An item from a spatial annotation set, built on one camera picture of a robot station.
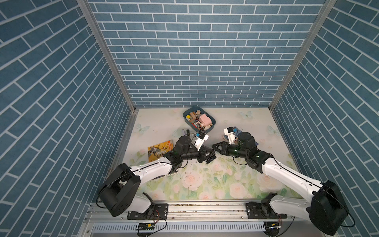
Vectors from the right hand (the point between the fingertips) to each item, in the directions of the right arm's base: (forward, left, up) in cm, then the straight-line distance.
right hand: (214, 147), depth 77 cm
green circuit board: (-35, +31, -21) cm, 52 cm away
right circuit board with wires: (-31, -30, -20) cm, 47 cm away
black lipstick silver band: (+2, 0, -17) cm, 17 cm away
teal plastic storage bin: (+38, +6, -13) cm, 41 cm away
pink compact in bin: (+29, +6, -11) cm, 31 cm away
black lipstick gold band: (+16, +16, -10) cm, 25 cm away
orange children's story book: (+4, +36, -17) cm, 40 cm away
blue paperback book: (+4, -10, +9) cm, 15 cm away
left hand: (-3, -1, -1) cm, 4 cm away
